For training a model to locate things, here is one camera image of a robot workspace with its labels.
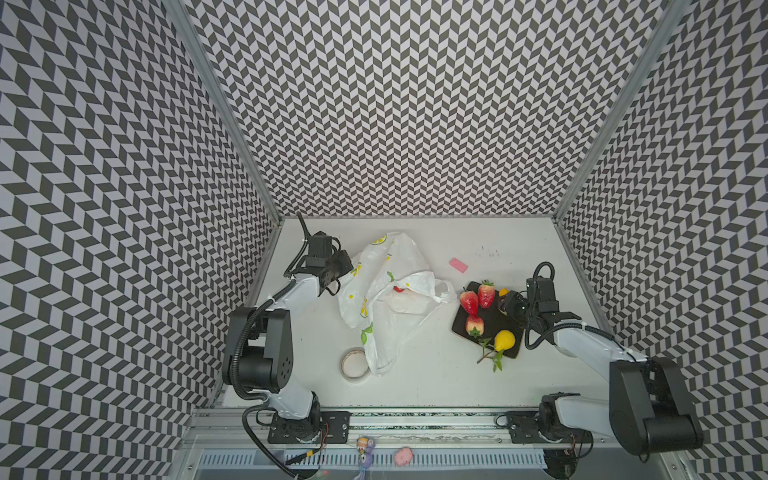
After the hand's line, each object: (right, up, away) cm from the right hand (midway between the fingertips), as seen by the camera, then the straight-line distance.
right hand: (502, 309), depth 91 cm
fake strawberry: (-5, +5, 0) cm, 7 cm away
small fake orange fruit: (0, +5, -1) cm, 5 cm away
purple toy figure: (-40, -27, -24) cm, 53 cm away
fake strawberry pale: (-10, -3, -6) cm, 13 cm away
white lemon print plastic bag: (-35, +7, -12) cm, 38 cm away
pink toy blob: (-31, -28, -24) cm, 48 cm away
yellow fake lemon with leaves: (-2, -7, -8) cm, 11 cm away
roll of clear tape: (-44, -14, -8) cm, 47 cm away
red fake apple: (-32, +5, +6) cm, 33 cm away
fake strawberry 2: (-10, +3, -1) cm, 11 cm away
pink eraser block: (-11, +13, +15) cm, 22 cm away
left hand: (-48, +15, +3) cm, 50 cm away
